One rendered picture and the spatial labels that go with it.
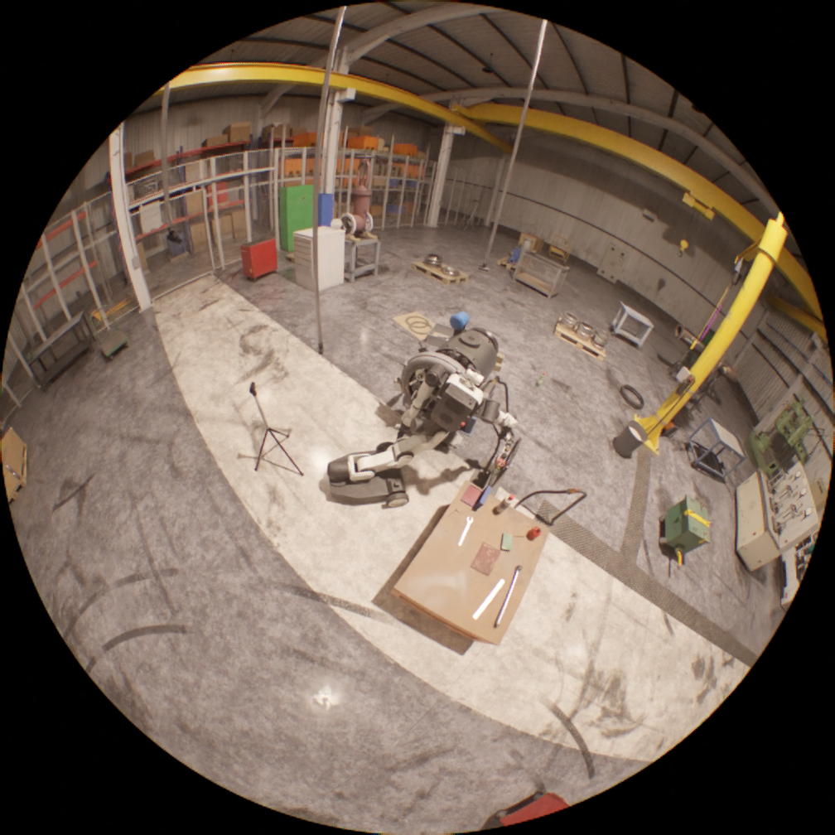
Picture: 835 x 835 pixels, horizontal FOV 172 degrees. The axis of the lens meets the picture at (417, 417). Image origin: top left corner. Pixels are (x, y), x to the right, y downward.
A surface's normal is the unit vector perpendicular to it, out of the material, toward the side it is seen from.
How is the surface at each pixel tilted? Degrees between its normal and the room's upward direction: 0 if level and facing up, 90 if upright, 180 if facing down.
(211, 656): 0
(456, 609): 0
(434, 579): 0
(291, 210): 90
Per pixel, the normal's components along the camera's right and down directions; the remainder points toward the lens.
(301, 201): 0.77, 0.55
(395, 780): 0.15, -0.65
